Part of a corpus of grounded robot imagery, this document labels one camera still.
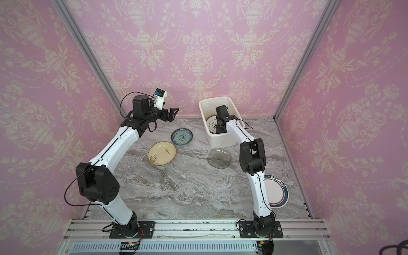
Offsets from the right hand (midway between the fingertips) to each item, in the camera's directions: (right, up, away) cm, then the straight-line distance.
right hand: (217, 123), depth 105 cm
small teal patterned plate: (-24, -9, +5) cm, 26 cm away
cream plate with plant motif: (-36, -20, -4) cm, 41 cm away
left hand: (-25, +8, -22) cm, 35 cm away
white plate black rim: (-3, +1, +8) cm, 9 cm away
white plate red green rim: (+31, -38, -19) cm, 53 cm away
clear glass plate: (+1, -22, -5) cm, 23 cm away
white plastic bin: (-6, +10, +1) cm, 12 cm away
